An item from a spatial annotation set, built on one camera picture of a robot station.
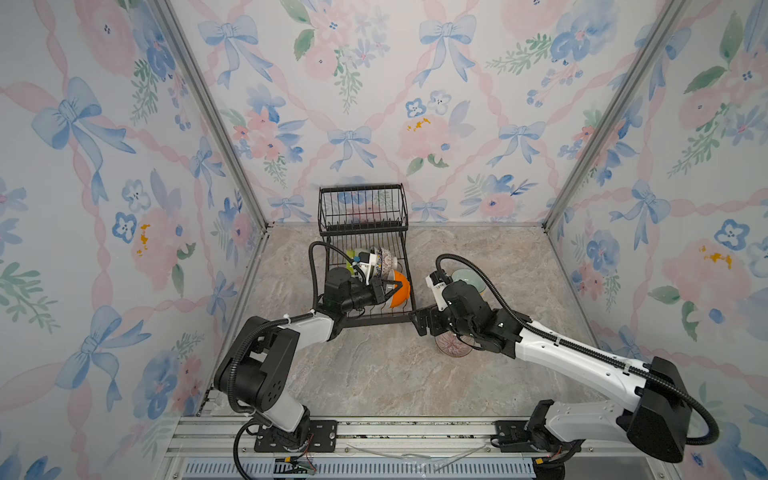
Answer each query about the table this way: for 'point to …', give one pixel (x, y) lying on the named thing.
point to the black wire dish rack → (360, 218)
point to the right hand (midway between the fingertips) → (424, 309)
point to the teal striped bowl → (470, 277)
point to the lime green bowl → (349, 268)
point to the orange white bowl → (401, 295)
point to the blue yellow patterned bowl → (379, 257)
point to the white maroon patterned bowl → (389, 263)
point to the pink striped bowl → (450, 344)
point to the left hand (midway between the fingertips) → (403, 285)
